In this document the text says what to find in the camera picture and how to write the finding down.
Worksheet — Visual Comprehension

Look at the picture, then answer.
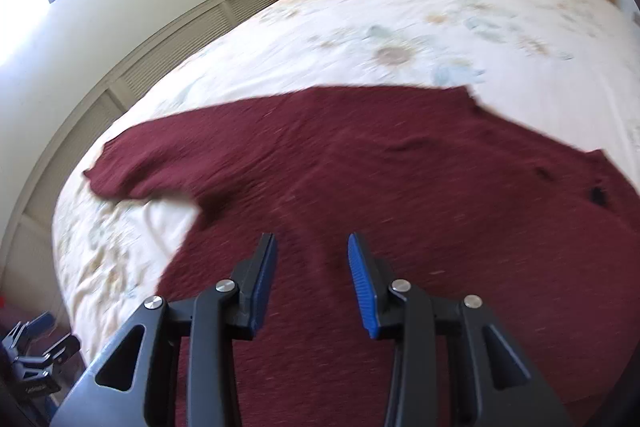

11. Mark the floral white duvet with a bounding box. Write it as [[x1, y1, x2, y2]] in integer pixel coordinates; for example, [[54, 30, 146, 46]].
[[52, 0, 639, 361]]

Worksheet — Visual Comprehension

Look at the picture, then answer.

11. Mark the dark red knit sweater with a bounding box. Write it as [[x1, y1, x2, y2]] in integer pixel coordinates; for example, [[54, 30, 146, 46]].
[[87, 87, 639, 426]]

